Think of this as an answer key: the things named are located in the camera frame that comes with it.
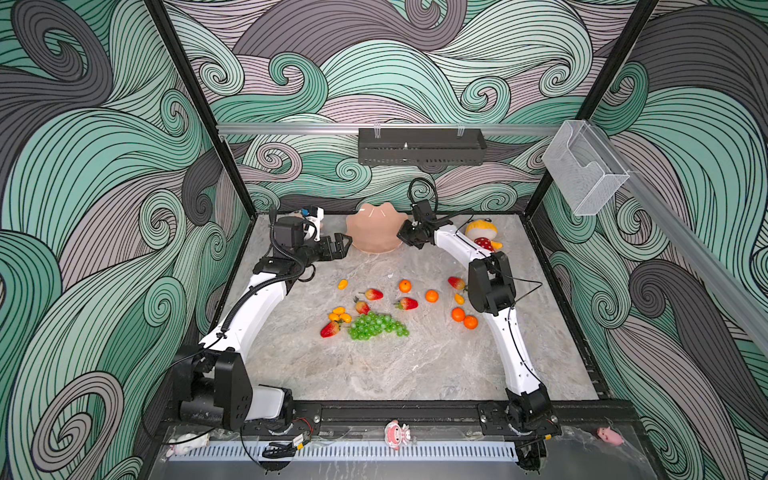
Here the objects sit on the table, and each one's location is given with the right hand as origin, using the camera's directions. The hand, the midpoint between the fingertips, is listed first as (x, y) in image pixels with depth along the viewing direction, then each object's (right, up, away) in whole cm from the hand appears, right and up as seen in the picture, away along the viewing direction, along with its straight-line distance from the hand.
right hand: (399, 233), depth 108 cm
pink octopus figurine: (-4, -48, -39) cm, 62 cm away
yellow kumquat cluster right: (-18, -26, -18) cm, 36 cm away
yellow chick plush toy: (+31, +1, 0) cm, 31 cm away
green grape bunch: (-9, -27, -22) cm, 36 cm away
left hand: (-19, -1, -26) cm, 32 cm away
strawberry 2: (-13, -23, -16) cm, 31 cm away
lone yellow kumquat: (-20, -17, -10) cm, 28 cm away
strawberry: (-9, -20, -13) cm, 26 cm away
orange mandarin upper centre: (+1, -18, -10) cm, 21 cm away
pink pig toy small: (+47, -49, -38) cm, 78 cm away
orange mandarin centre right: (+9, -21, -13) cm, 26 cm away
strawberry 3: (+1, -23, -15) cm, 27 cm away
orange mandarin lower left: (+17, -25, -18) cm, 35 cm away
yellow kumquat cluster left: (-22, -26, -18) cm, 38 cm away
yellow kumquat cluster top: (-20, -24, -15) cm, 35 cm away
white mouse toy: (-54, -49, -41) cm, 84 cm away
